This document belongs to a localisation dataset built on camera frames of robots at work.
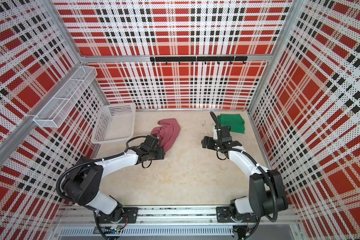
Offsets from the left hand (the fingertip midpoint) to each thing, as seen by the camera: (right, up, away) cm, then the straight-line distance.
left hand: (161, 155), depth 91 cm
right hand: (+29, +8, -4) cm, 30 cm away
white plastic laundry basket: (-39, +21, +20) cm, 49 cm away
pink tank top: (+3, +13, +7) cm, 16 cm away
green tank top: (+53, +21, +20) cm, 61 cm away
